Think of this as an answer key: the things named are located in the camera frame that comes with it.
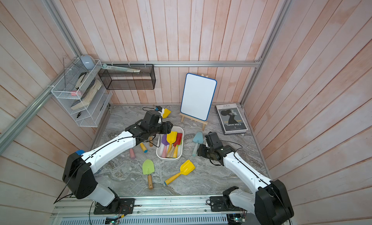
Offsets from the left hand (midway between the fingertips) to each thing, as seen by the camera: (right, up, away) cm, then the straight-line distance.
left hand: (168, 127), depth 83 cm
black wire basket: (-32, +36, +23) cm, 54 cm away
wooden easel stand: (+23, +2, +16) cm, 28 cm away
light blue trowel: (+20, -9, +16) cm, 27 cm away
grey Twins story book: (+45, +4, +24) cm, 51 cm away
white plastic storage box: (+7, -15, +11) cm, 20 cm away
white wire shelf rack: (-46, +6, 0) cm, 46 cm away
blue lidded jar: (-44, -12, -11) cm, 47 cm away
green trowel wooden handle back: (-7, -5, -14) cm, 17 cm away
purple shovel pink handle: (-3, -12, +15) cm, 19 cm away
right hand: (+19, -14, +3) cm, 24 cm away
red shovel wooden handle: (+5, -11, +14) cm, 19 cm away
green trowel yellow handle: (+4, -17, +7) cm, 19 cm away
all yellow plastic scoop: (+11, -25, +3) cm, 28 cm away
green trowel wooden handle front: (-12, -26, +3) cm, 29 cm away
